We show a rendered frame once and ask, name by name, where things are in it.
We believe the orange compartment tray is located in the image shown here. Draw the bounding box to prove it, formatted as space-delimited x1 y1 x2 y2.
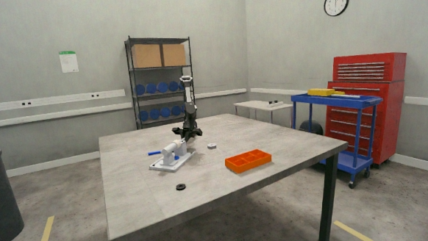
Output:
225 149 271 173

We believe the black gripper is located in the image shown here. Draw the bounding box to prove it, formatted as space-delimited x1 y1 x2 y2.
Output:
172 119 203 142

